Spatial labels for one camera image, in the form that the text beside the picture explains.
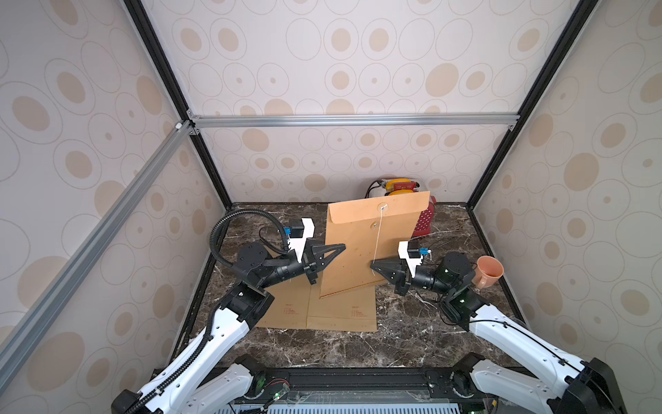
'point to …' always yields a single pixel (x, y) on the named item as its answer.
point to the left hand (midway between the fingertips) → (348, 252)
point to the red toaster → (396, 186)
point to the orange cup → (488, 270)
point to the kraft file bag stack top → (352, 310)
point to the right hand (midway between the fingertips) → (372, 272)
